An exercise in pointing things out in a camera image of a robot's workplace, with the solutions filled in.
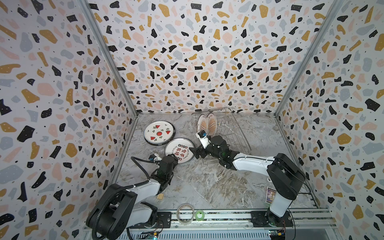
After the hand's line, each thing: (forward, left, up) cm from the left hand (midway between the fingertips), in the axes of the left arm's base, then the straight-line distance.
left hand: (174, 154), depth 89 cm
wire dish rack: (+27, -36, -5) cm, 46 cm away
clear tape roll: (-33, -6, -6) cm, 35 cm away
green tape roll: (-31, -16, -7) cm, 36 cm away
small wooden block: (-22, +6, -6) cm, 23 cm away
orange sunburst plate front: (+25, -17, 0) cm, 30 cm away
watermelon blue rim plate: (+21, +13, -6) cm, 25 cm away
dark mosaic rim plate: (+21, +13, -6) cm, 25 cm away
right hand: (+3, -11, +10) cm, 15 cm away
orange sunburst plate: (+22, -24, +1) cm, 33 cm away
